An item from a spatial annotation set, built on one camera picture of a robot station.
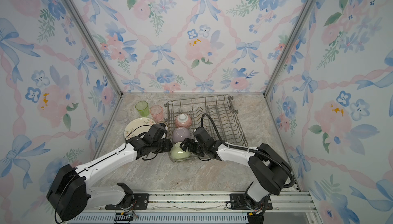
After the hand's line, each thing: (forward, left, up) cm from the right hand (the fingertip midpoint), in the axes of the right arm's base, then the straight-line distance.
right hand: (184, 147), depth 85 cm
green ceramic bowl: (-3, +4, 0) cm, 5 cm away
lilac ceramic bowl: (+8, +3, 0) cm, 9 cm away
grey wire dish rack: (+32, -25, -6) cm, 41 cm away
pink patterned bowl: (+19, +3, -1) cm, 19 cm away
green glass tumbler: (+29, +31, +1) cm, 43 cm away
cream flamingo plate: (+18, +34, -4) cm, 39 cm away
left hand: (0, +6, +3) cm, 7 cm away
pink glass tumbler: (+30, +22, -6) cm, 38 cm away
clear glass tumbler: (+22, +44, -3) cm, 49 cm away
